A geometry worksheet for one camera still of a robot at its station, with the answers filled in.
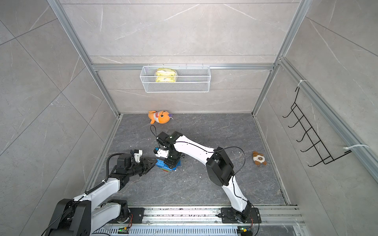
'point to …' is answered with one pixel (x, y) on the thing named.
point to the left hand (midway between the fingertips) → (157, 160)
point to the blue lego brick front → (161, 164)
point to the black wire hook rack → (310, 131)
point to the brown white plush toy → (259, 158)
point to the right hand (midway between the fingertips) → (173, 163)
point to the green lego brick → (165, 169)
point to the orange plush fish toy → (162, 117)
